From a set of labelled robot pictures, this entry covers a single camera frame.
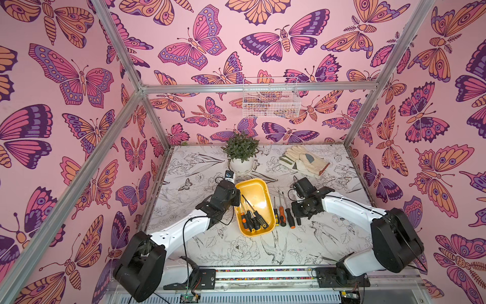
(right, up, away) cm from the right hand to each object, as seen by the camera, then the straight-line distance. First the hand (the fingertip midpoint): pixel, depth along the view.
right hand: (293, 212), depth 88 cm
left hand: (-26, +12, -2) cm, 28 cm away
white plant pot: (-25, +21, +21) cm, 38 cm away
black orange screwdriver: (-5, -1, +1) cm, 5 cm away
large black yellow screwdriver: (-15, -2, -3) cm, 16 cm away
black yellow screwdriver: (-8, -1, +1) cm, 8 cm away
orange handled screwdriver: (-2, -1, +1) cm, 2 cm away
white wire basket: (-9, +56, +7) cm, 58 cm away
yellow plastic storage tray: (-18, +8, +2) cm, 19 cm away
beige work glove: (+16, +24, +22) cm, 36 cm away
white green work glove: (+8, +22, +21) cm, 31 cm away
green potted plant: (-24, +31, +4) cm, 40 cm away
